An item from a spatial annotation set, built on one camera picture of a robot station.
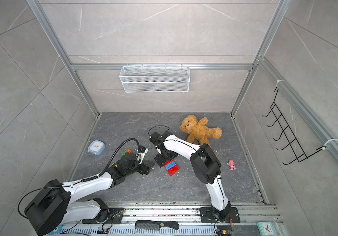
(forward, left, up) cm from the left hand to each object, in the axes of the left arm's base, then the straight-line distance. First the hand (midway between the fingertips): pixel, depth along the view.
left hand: (150, 158), depth 86 cm
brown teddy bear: (+21, -32, -1) cm, 38 cm away
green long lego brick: (-7, +9, +20) cm, 24 cm away
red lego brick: (-3, -10, 0) cm, 11 cm away
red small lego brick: (-7, -13, -5) cm, 15 cm away
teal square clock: (-36, -57, -6) cm, 67 cm away
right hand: (0, -11, -4) cm, 12 cm away
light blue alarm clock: (+12, +38, -5) cm, 40 cm away
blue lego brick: (-3, -12, -5) cm, 13 cm away
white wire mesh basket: (+49, -3, +22) cm, 54 cm away
